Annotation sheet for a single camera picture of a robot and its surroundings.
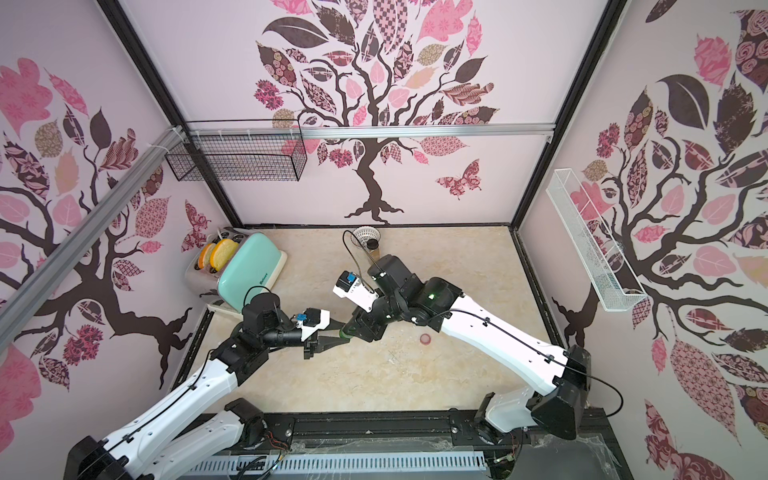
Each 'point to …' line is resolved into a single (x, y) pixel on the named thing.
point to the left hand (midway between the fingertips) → (345, 336)
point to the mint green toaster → (258, 262)
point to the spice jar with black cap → (372, 244)
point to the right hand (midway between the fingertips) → (354, 326)
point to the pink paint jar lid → (425, 339)
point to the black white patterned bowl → (361, 235)
